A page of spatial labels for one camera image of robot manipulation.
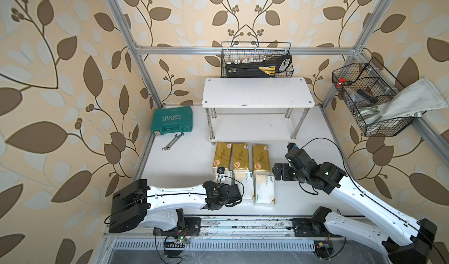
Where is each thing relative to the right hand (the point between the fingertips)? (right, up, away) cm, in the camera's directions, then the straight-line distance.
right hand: (281, 170), depth 77 cm
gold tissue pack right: (-7, +3, +11) cm, 14 cm away
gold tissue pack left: (-27, +4, +13) cm, 30 cm away
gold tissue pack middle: (-17, +4, +12) cm, 21 cm away
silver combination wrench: (-55, +12, +28) cm, 63 cm away
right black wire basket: (+43, +40, +8) cm, 59 cm away
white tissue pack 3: (-6, -10, +4) cm, 13 cm away
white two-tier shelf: (-6, +30, +35) cm, 46 cm away
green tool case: (-59, +23, +31) cm, 71 cm away
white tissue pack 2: (-16, -6, +6) cm, 18 cm away
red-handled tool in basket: (+32, +41, +7) cm, 53 cm away
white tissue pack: (-25, -3, -3) cm, 25 cm away
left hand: (-25, -12, +3) cm, 28 cm away
